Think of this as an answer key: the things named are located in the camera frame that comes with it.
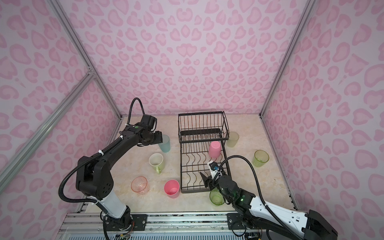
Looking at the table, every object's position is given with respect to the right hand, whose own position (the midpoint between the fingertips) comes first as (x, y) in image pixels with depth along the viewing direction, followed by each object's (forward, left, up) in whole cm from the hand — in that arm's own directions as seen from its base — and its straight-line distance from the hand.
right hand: (206, 169), depth 78 cm
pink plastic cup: (+13, -5, -1) cm, 14 cm away
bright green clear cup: (-10, -5, -11) cm, 16 cm away
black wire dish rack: (+31, +3, -11) cm, 33 cm away
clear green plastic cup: (+10, -32, -5) cm, 33 cm away
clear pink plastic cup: (-5, +38, -11) cm, 39 cm away
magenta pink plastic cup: (-7, +19, -11) cm, 23 cm away
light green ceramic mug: (+9, +30, -8) cm, 32 cm away
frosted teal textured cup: (+18, +25, -5) cm, 31 cm away
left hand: (+19, +28, +2) cm, 34 cm away
